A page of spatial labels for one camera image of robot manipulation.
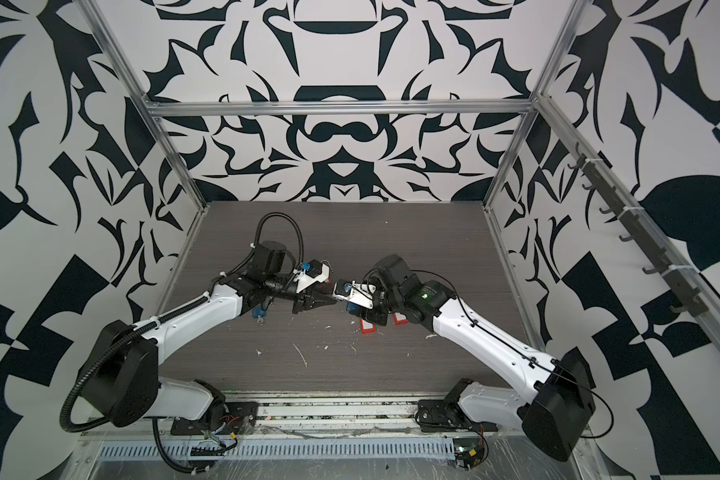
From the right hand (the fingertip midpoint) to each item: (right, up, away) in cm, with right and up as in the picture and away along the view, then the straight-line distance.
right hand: (356, 296), depth 76 cm
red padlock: (+3, -11, +12) cm, 17 cm away
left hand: (-5, +2, +2) cm, 5 cm away
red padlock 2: (+12, -8, +9) cm, 17 cm away
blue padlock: (-1, -3, -1) cm, 3 cm away
